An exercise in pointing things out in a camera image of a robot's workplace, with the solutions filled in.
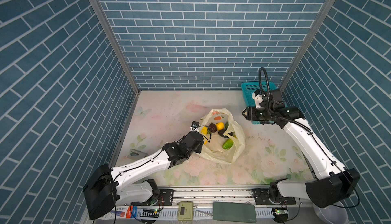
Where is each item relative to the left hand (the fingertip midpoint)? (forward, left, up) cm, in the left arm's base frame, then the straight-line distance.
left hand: (200, 139), depth 81 cm
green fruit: (+1, -16, -8) cm, 18 cm away
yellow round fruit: (+13, -13, -8) cm, 20 cm away
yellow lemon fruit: (+11, -3, -8) cm, 14 cm away
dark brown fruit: (+12, -8, -8) cm, 16 cm away
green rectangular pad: (-31, -16, -14) cm, 38 cm away
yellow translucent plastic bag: (+6, -15, -10) cm, 19 cm away
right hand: (+9, -24, +13) cm, 29 cm away
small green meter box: (-30, +7, -11) cm, 33 cm away
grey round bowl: (-33, -62, -10) cm, 71 cm away
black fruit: (+9, -13, -8) cm, 18 cm away
